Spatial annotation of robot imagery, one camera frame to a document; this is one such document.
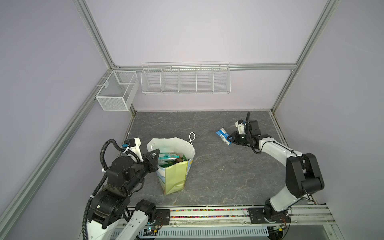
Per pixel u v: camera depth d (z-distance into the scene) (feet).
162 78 3.23
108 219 1.25
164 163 2.48
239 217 2.48
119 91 3.32
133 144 1.71
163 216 2.42
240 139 2.63
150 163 1.68
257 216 2.42
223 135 3.00
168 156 2.37
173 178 2.32
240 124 2.80
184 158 2.71
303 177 1.50
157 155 1.96
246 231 2.32
